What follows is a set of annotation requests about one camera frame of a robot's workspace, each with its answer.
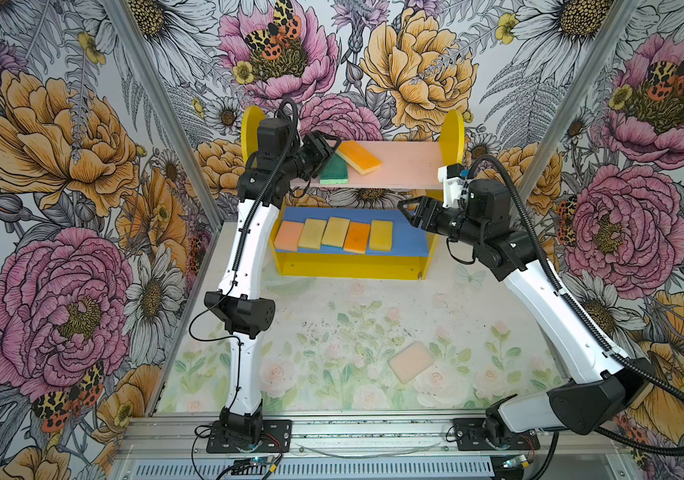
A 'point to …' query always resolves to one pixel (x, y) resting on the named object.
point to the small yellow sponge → (381, 235)
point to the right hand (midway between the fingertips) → (406, 216)
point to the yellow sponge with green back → (311, 234)
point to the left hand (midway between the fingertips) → (338, 154)
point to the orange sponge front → (357, 238)
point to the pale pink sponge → (410, 361)
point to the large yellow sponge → (336, 232)
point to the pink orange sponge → (287, 236)
